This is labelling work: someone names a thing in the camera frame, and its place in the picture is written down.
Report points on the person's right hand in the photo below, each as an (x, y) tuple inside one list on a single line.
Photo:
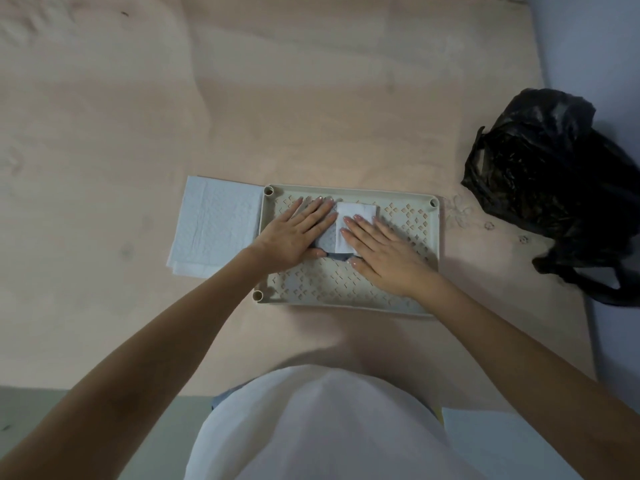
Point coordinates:
[(390, 264)]

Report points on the black plastic bag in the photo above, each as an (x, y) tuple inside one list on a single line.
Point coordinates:
[(545, 169)]

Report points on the pink tablecloth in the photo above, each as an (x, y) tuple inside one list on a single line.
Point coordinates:
[(250, 94)]

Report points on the white pad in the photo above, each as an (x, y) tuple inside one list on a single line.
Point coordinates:
[(215, 229)]

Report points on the person's white shirt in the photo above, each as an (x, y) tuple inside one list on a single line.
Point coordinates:
[(330, 429)]

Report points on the person's left forearm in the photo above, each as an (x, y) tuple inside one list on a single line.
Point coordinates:
[(150, 369)]

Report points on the white paper sheet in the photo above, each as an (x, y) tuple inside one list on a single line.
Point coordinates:
[(357, 209)]

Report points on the person's blue jeans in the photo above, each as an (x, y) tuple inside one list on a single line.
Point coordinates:
[(225, 397)]

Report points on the person's left hand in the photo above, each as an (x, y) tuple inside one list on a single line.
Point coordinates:
[(292, 239)]

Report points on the beige plastic tray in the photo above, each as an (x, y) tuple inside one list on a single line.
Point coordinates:
[(325, 289)]

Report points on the person's right forearm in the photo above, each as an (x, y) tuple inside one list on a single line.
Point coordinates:
[(540, 374)]

